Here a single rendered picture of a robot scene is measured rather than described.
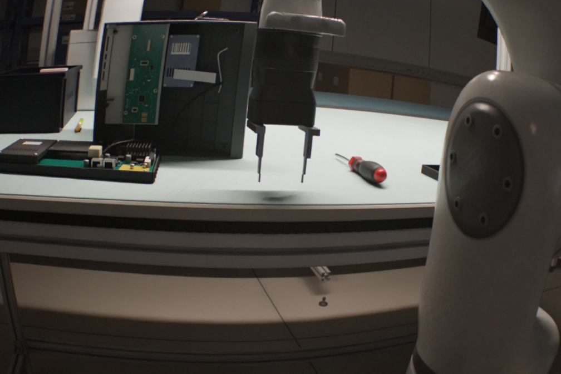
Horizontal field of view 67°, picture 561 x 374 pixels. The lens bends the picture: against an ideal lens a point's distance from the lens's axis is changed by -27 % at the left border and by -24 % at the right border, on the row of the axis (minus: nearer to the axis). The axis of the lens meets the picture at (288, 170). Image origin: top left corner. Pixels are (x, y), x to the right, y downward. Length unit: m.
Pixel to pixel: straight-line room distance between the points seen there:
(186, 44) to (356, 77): 3.45
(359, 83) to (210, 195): 3.64
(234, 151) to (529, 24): 0.60
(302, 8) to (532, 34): 0.38
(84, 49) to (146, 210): 0.76
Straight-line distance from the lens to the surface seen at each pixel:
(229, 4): 4.93
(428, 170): 0.84
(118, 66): 0.81
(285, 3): 0.61
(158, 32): 0.79
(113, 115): 0.82
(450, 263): 0.24
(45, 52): 1.45
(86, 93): 1.29
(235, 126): 0.80
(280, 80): 0.62
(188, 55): 0.80
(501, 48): 1.88
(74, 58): 1.29
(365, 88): 4.23
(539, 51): 0.29
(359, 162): 0.77
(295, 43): 0.61
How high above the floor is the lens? 1.17
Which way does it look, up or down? 13 degrees down
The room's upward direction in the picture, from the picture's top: 6 degrees clockwise
